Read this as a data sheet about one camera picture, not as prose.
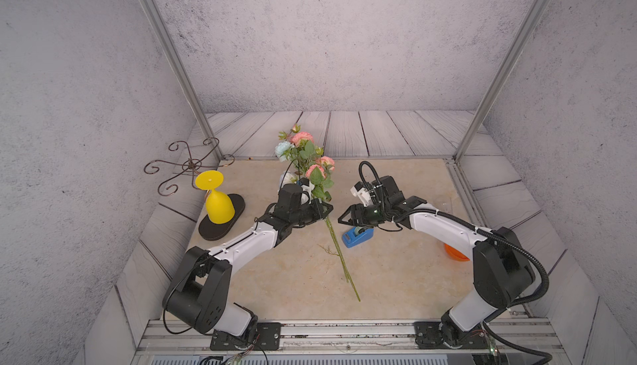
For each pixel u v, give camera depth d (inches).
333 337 29.5
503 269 17.6
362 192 31.7
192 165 30.2
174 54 33.5
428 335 28.6
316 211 29.6
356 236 35.9
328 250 36.0
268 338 28.5
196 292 17.1
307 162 33.5
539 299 17.3
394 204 26.9
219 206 29.8
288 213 26.4
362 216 29.2
